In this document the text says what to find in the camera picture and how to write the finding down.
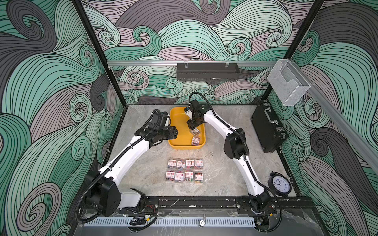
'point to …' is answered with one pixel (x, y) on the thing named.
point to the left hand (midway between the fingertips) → (174, 130)
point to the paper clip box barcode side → (195, 131)
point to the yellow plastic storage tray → (179, 119)
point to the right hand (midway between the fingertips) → (191, 124)
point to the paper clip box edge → (199, 178)
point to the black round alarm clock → (279, 185)
